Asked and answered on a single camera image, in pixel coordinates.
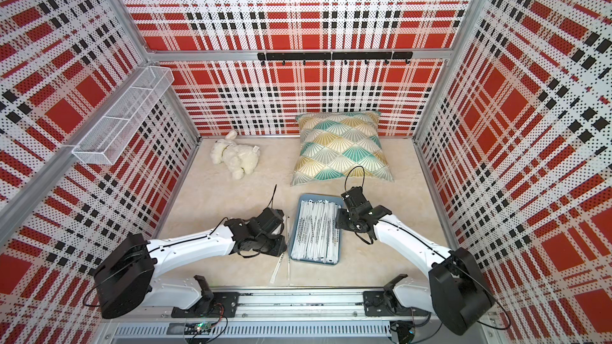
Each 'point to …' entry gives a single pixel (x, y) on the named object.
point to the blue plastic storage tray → (315, 197)
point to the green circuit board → (203, 326)
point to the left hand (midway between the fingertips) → (285, 247)
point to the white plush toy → (237, 158)
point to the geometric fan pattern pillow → (340, 147)
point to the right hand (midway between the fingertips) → (344, 220)
